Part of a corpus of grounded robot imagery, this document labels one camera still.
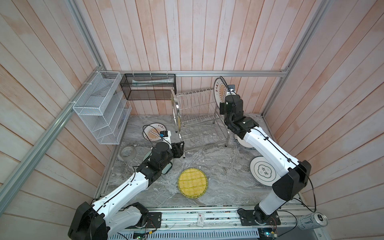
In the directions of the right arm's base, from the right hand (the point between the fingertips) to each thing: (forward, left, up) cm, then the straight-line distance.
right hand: (229, 99), depth 76 cm
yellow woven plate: (-31, +19, -37) cm, 52 cm away
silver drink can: (-50, -33, -26) cm, 65 cm away
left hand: (-18, +25, -17) cm, 35 cm away
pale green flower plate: (-23, +36, -38) cm, 57 cm away
